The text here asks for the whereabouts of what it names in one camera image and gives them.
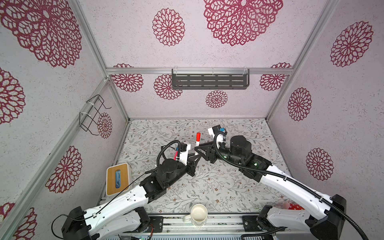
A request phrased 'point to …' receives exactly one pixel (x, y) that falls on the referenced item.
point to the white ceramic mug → (198, 215)
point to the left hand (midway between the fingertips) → (199, 157)
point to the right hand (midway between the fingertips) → (197, 145)
